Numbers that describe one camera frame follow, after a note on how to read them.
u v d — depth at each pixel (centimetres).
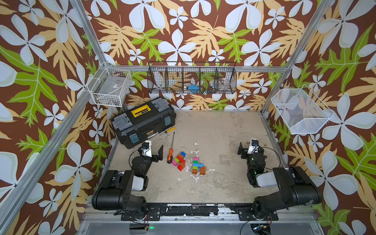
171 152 95
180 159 91
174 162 90
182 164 89
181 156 93
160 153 79
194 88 94
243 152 82
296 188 45
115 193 44
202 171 88
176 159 91
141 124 91
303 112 81
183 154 94
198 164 89
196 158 93
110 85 86
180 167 89
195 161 93
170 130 108
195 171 87
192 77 99
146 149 73
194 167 89
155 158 78
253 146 75
